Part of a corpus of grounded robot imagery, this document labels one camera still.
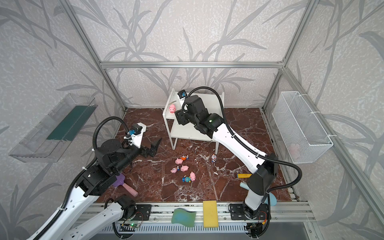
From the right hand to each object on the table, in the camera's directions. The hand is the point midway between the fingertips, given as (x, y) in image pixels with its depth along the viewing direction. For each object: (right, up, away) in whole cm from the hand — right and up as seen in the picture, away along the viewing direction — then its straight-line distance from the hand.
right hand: (182, 104), depth 74 cm
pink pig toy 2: (-1, -36, +13) cm, 39 cm away
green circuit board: (-22, -58, -4) cm, 62 cm away
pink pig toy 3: (+5, -40, +10) cm, 42 cm away
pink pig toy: (-5, -2, -2) cm, 6 cm away
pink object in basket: (+55, -23, -1) cm, 60 cm away
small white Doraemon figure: (+17, -31, +17) cm, 40 cm away
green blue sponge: (0, -54, -3) cm, 54 cm away
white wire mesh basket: (+52, -15, -12) cm, 55 cm away
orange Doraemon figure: (-2, -31, +17) cm, 35 cm away
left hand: (-11, -12, -10) cm, 19 cm away
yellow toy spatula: (+34, -40, +11) cm, 53 cm away
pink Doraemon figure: (-7, -37, +12) cm, 40 cm away
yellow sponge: (+14, -54, -2) cm, 56 cm away
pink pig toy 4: (-4, -33, +17) cm, 37 cm away
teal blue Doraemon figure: (+1, -41, +9) cm, 42 cm away
